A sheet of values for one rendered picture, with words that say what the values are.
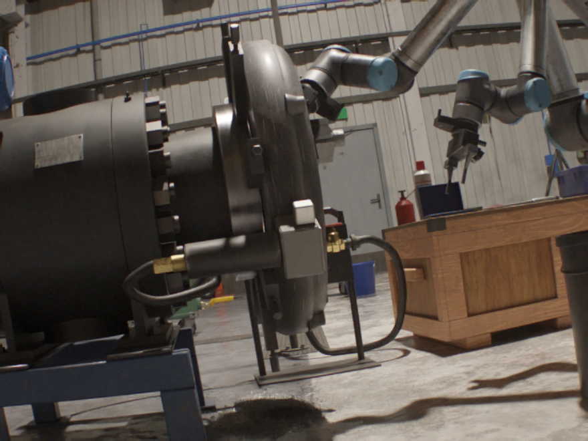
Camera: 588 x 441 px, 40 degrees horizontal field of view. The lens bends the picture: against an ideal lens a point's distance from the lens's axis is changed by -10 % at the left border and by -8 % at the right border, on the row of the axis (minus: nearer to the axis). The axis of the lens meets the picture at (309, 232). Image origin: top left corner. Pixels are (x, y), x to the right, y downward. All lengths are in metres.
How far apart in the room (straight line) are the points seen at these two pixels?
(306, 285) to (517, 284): 1.27
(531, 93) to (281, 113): 0.78
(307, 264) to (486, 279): 1.31
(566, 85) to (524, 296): 0.83
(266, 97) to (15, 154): 0.63
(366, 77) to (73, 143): 0.76
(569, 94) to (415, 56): 0.59
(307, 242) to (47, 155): 0.66
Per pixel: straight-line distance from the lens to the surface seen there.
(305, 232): 1.79
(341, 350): 3.45
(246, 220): 2.03
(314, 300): 2.03
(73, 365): 1.87
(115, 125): 2.04
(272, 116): 1.90
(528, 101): 2.39
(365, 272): 7.38
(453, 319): 2.98
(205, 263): 1.80
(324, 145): 2.11
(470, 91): 2.42
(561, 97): 2.67
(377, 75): 2.20
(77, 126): 2.07
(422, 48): 2.31
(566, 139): 2.69
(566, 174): 3.47
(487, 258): 3.03
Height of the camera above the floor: 0.41
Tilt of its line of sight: 1 degrees up
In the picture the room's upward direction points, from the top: 9 degrees counter-clockwise
